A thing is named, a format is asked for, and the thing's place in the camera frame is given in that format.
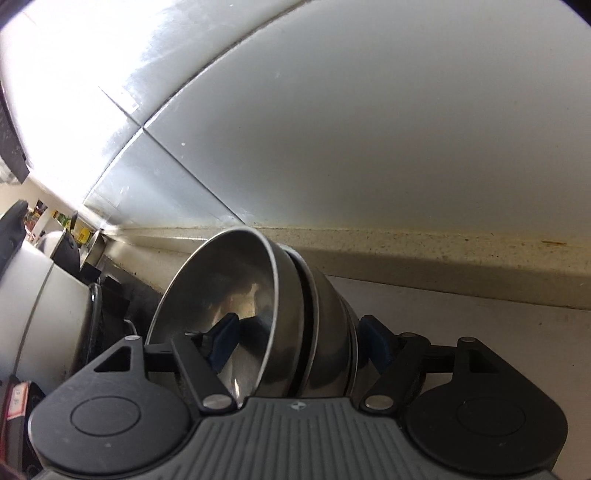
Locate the black glass gas stove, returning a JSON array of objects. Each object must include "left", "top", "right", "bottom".
[{"left": 76, "top": 259, "right": 161, "bottom": 368}]

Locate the aluminium pressure cooker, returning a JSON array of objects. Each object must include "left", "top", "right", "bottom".
[{"left": 1, "top": 200, "right": 99, "bottom": 393}]

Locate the black range hood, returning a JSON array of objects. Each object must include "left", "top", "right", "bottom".
[{"left": 1, "top": 88, "right": 30, "bottom": 184}]

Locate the large steel bowl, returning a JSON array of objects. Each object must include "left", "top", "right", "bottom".
[{"left": 147, "top": 228, "right": 276, "bottom": 403}]

